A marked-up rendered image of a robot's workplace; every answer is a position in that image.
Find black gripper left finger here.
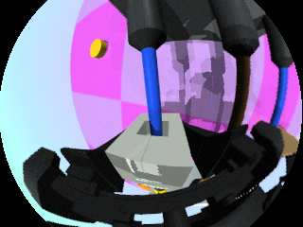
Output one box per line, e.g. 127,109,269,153
60,132,125,193

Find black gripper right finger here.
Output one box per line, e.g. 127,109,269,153
182,122,249,180

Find yellow short cylinder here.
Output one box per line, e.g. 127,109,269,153
90,39,107,59

